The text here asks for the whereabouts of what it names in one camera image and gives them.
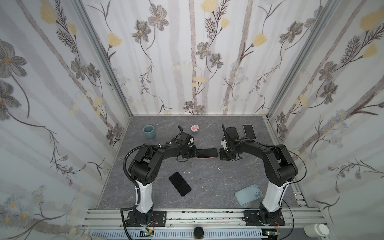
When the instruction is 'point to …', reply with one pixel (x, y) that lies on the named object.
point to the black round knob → (198, 233)
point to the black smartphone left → (180, 184)
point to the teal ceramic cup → (149, 131)
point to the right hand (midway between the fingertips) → (217, 154)
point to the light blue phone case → (249, 131)
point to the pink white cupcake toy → (195, 128)
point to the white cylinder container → (316, 230)
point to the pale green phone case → (248, 194)
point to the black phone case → (232, 132)
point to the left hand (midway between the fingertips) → (196, 150)
